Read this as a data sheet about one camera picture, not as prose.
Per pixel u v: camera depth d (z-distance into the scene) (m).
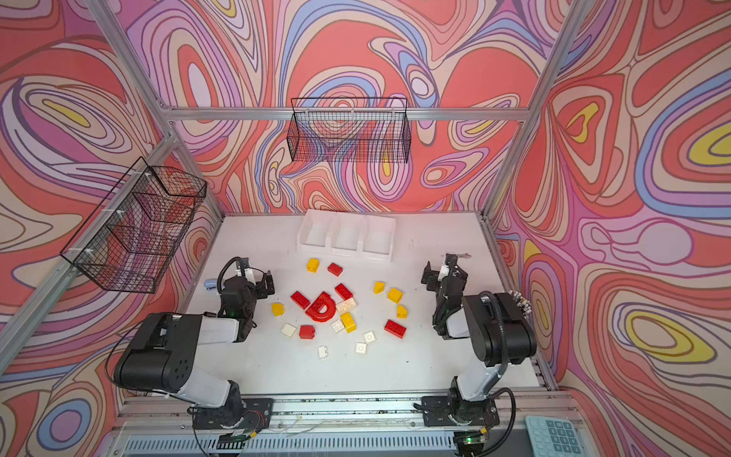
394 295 0.95
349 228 1.10
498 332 0.45
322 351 0.84
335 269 1.02
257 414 0.72
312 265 1.02
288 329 0.87
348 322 0.90
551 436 0.69
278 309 0.91
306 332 0.87
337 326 0.88
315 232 1.11
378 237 1.08
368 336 0.86
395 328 0.88
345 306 0.93
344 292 0.96
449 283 0.74
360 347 0.84
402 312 0.91
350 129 0.96
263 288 0.81
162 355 0.46
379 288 0.96
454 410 0.66
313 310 0.91
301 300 0.94
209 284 0.97
